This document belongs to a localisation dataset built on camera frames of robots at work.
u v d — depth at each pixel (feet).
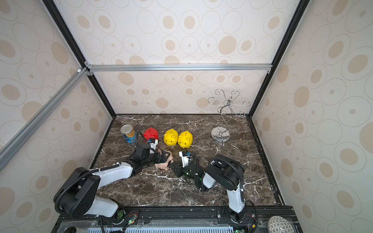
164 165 2.75
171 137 3.11
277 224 2.32
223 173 1.66
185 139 3.10
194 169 2.23
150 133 3.16
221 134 3.47
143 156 2.30
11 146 1.70
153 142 2.65
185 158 2.62
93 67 2.96
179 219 2.40
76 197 1.40
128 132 3.18
